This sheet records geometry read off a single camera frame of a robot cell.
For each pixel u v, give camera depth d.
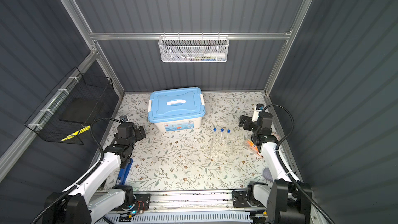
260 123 0.67
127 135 0.66
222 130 0.81
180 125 0.93
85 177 0.46
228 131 0.81
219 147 0.91
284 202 0.40
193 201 0.75
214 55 0.92
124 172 0.80
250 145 0.91
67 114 0.72
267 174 0.79
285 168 0.45
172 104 0.91
